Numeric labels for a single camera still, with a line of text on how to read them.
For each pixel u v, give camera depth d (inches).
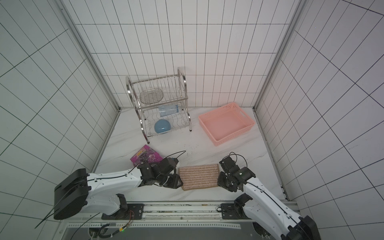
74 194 16.2
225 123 42.3
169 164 24.9
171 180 27.4
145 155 34.4
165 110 43.4
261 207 20.7
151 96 35.4
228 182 26.9
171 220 28.2
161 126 39.5
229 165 25.0
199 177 32.8
